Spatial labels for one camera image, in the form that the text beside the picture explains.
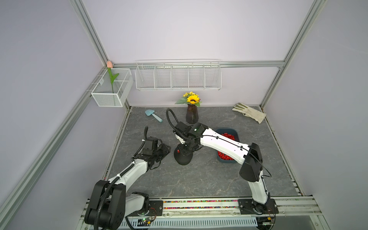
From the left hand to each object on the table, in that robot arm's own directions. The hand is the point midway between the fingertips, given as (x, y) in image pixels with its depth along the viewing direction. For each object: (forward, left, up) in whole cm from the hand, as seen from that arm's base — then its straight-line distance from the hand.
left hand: (170, 149), depth 88 cm
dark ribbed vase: (+29, -16, -2) cm, 33 cm away
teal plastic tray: (+12, -44, -5) cm, 46 cm away
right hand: (-5, -8, +6) cm, 12 cm away
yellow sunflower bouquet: (+26, -14, +18) cm, 35 cm away
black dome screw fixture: (-5, -8, -4) cm, 10 cm away
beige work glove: (+33, -63, -6) cm, 71 cm away
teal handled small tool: (+38, +18, -6) cm, 43 cm away
